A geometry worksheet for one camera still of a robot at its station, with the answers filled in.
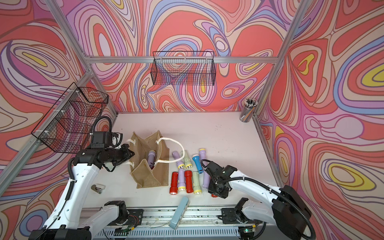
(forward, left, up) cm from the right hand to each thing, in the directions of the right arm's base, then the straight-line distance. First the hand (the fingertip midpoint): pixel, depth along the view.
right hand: (214, 197), depth 79 cm
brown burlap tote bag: (+23, +41, +15) cm, 49 cm away
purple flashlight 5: (+7, +4, +2) cm, 9 cm away
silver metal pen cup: (+55, -30, +9) cm, 63 cm away
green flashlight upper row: (+19, +14, +3) cm, 24 cm away
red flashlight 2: (+12, +14, +3) cm, 18 cm away
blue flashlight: (+23, +9, +3) cm, 24 cm away
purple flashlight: (+19, +19, +3) cm, 27 cm away
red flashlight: (+7, +22, +2) cm, 23 cm away
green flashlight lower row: (+4, +9, +2) cm, 10 cm away
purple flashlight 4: (+7, +18, +3) cm, 19 cm away
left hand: (+18, +40, +20) cm, 48 cm away
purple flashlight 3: (+24, +5, +2) cm, 25 cm away
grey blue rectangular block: (-7, +18, 0) cm, 20 cm away
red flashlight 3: (0, 0, +1) cm, 1 cm away
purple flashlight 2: (+23, +37, +4) cm, 43 cm away
